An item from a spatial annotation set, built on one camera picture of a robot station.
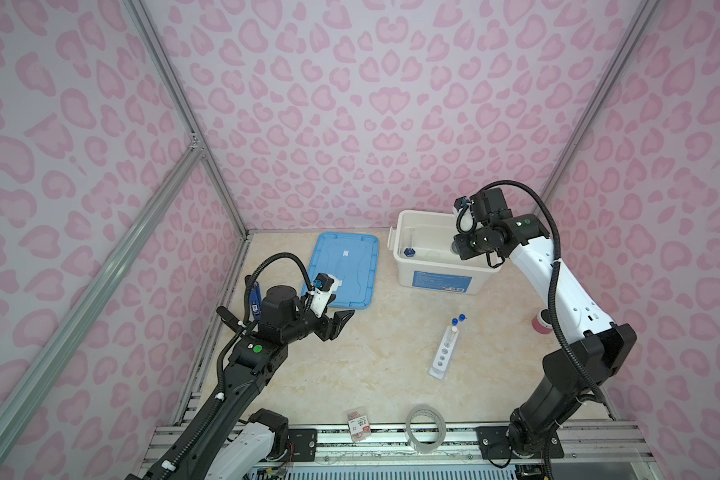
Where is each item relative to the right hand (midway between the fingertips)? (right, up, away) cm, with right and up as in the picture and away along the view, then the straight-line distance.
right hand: (466, 239), depth 80 cm
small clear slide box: (-28, -47, -6) cm, 55 cm away
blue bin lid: (-32, -5, +30) cm, 44 cm away
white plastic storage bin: (-6, -5, +27) cm, 28 cm away
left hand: (-32, -15, -7) cm, 36 cm away
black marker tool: (-69, -24, +12) cm, 74 cm away
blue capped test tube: (-2, -20, -2) cm, 21 cm away
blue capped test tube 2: (-4, -21, -2) cm, 22 cm away
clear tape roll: (-8, -47, -7) cm, 48 cm away
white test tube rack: (-5, -32, +4) cm, 32 cm away
